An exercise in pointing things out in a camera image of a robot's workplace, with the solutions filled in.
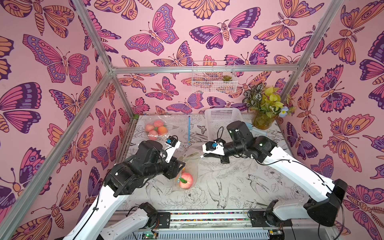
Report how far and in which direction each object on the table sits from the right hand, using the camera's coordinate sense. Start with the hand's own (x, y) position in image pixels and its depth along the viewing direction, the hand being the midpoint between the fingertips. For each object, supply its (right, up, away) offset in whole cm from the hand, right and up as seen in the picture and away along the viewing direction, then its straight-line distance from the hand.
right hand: (206, 150), depth 68 cm
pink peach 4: (-38, +10, +39) cm, 55 cm away
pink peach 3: (-32, +14, +42) cm, 55 cm away
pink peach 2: (-34, +5, +33) cm, 47 cm away
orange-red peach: (-28, +9, +37) cm, 47 cm away
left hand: (-11, -4, -4) cm, 12 cm away
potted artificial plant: (+40, +25, +30) cm, 56 cm away
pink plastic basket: (+12, +17, +48) cm, 53 cm away
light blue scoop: (+37, +11, +46) cm, 60 cm away
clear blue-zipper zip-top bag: (-19, +12, +46) cm, 51 cm away
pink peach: (-9, -14, 0) cm, 16 cm away
